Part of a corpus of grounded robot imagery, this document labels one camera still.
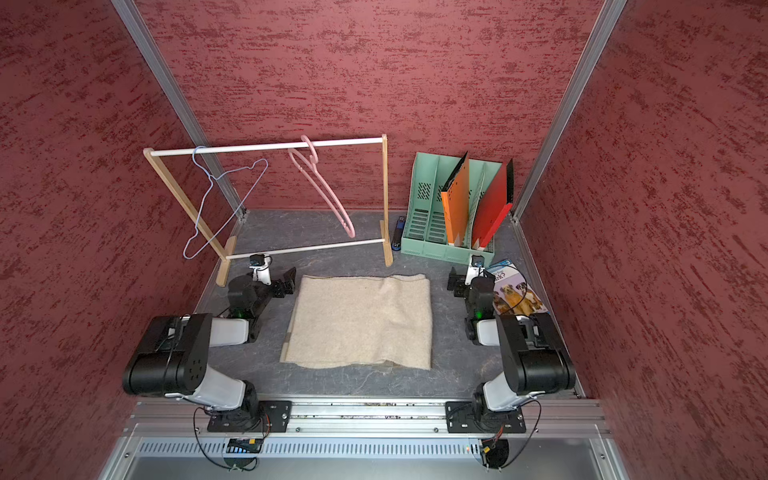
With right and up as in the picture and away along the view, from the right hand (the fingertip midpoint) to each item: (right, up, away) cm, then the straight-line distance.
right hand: (466, 271), depth 94 cm
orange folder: (-4, +21, -4) cm, 22 cm away
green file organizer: (-11, +13, +20) cm, 27 cm away
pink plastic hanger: (-48, +31, -10) cm, 58 cm away
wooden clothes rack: (-85, +6, +12) cm, 86 cm away
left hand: (-60, 0, -1) cm, 60 cm away
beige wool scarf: (-34, -14, -6) cm, 37 cm away
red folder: (+11, +21, +7) cm, 25 cm away
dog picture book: (+16, -9, +3) cm, 19 cm away
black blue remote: (-22, +10, +12) cm, 27 cm away
